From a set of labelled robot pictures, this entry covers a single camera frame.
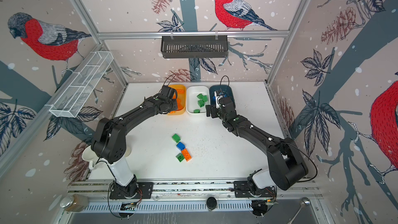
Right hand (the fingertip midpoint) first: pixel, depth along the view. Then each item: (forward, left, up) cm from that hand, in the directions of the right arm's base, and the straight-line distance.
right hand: (212, 105), depth 87 cm
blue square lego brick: (+15, -1, -12) cm, 19 cm away
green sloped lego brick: (+6, +11, -14) cm, 19 cm away
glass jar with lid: (-49, +57, -7) cm, 75 cm away
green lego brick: (+19, +9, -13) cm, 25 cm away
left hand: (+3, +24, -3) cm, 24 cm away
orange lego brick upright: (-23, +15, -16) cm, 32 cm away
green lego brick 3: (-14, +21, -14) cm, 29 cm away
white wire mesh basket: (-4, +68, +18) cm, 70 cm away
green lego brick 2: (+16, +6, -13) cm, 22 cm away
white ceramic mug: (-28, +64, -7) cm, 70 cm away
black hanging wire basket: (+42, +13, +13) cm, 46 cm away
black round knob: (-45, 0, -7) cm, 46 cm away
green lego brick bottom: (-25, +17, -15) cm, 34 cm away
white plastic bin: (+23, +16, -13) cm, 30 cm away
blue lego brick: (-19, +18, -15) cm, 30 cm away
